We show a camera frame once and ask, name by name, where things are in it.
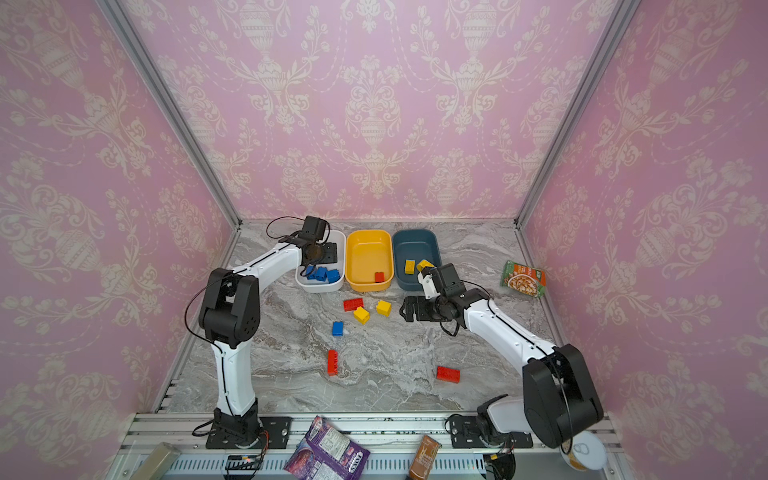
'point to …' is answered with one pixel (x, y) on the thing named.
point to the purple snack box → (327, 453)
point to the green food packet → (525, 279)
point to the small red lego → (379, 277)
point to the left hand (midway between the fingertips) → (327, 253)
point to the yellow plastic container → (368, 252)
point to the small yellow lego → (409, 267)
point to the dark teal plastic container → (413, 244)
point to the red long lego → (448, 374)
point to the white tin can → (583, 452)
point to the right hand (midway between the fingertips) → (415, 309)
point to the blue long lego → (328, 257)
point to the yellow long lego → (424, 263)
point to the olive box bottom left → (156, 465)
